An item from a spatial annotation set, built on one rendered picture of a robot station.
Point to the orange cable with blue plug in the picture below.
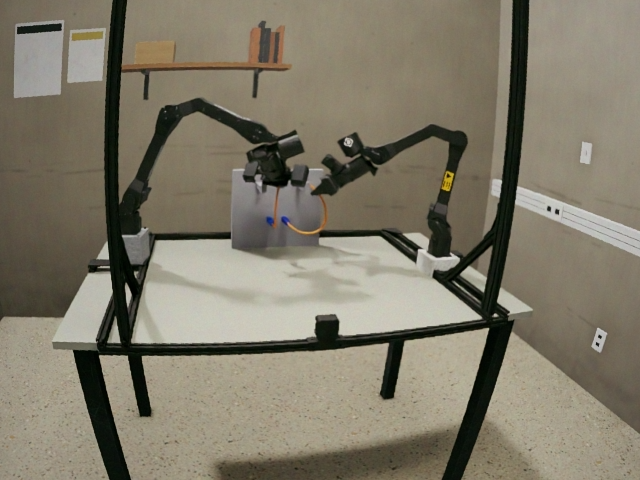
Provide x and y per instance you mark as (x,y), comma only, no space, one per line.
(274,225)

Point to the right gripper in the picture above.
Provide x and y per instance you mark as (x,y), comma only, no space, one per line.
(342,178)

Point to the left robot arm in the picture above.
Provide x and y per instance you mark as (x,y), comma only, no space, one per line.
(289,145)

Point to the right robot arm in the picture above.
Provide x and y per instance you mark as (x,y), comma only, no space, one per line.
(440,242)

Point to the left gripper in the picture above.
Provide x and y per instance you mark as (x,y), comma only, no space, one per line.
(298,177)

